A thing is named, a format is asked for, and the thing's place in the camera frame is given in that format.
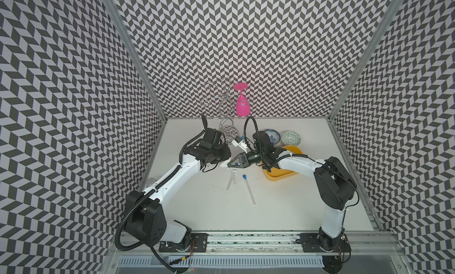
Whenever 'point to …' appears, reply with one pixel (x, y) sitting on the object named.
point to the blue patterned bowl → (274, 135)
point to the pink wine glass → (242, 105)
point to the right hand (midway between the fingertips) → (229, 167)
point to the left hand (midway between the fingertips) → (230, 154)
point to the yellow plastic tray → (276, 174)
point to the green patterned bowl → (290, 137)
